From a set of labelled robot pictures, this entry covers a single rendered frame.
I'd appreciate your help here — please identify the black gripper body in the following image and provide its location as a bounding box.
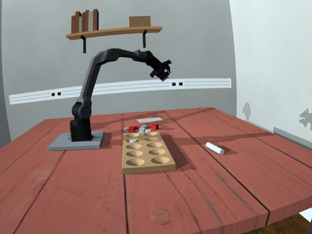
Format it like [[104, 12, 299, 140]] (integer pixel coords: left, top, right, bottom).
[[150, 60, 171, 78]]

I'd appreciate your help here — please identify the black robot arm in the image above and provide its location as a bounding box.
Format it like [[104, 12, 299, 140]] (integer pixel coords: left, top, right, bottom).
[[70, 48, 170, 142]]

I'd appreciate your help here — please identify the tan wooden counting tray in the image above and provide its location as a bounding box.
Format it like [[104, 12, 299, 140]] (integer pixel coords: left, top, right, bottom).
[[122, 131, 176, 174]]

